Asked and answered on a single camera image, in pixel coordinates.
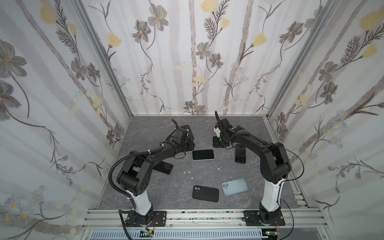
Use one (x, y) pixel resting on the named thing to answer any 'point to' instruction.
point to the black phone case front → (205, 193)
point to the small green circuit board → (144, 233)
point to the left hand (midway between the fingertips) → (192, 141)
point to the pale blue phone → (234, 186)
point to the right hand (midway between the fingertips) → (212, 140)
